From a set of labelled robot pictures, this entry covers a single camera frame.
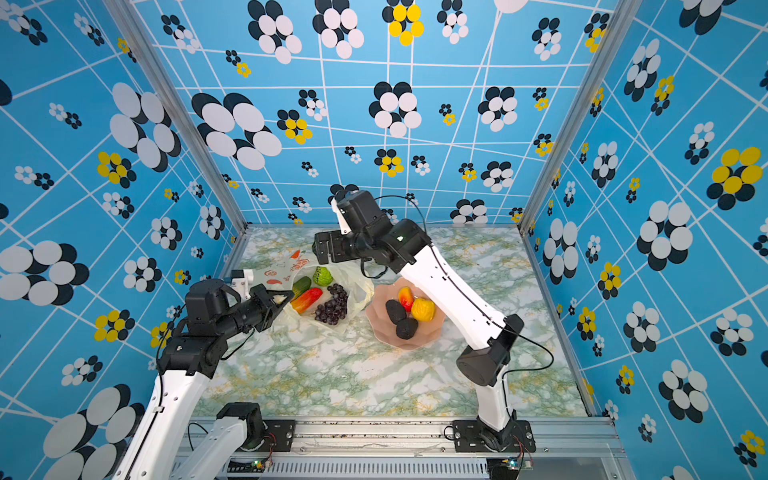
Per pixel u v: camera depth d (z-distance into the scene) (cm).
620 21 69
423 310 89
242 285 66
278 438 73
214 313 54
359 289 83
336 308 93
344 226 60
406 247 46
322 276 99
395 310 91
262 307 62
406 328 86
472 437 72
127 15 69
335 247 59
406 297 94
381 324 91
